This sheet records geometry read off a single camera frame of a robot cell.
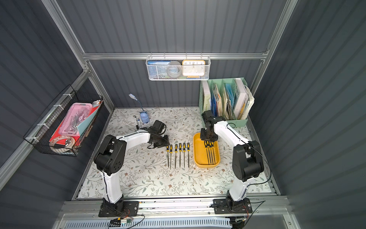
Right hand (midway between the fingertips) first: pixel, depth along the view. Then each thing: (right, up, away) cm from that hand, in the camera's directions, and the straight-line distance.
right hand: (208, 137), depth 91 cm
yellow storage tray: (-2, -13, +1) cm, 13 cm away
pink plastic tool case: (-72, +15, -16) cm, 75 cm away
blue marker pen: (-52, +10, +21) cm, 57 cm away
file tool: (-13, -9, +5) cm, 17 cm away
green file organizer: (+15, +26, +5) cm, 30 cm away
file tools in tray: (+2, -6, +6) cm, 8 cm away
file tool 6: (-27, -9, +4) cm, 29 cm away
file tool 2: (-16, -9, +6) cm, 19 cm away
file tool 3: (-19, -10, +5) cm, 21 cm away
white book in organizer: (+23, +26, +6) cm, 35 cm away
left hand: (-27, -5, +7) cm, 28 cm away
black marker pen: (-53, +8, +18) cm, 56 cm away
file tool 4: (-21, -10, +3) cm, 24 cm away
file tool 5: (-25, -10, +3) cm, 27 cm away
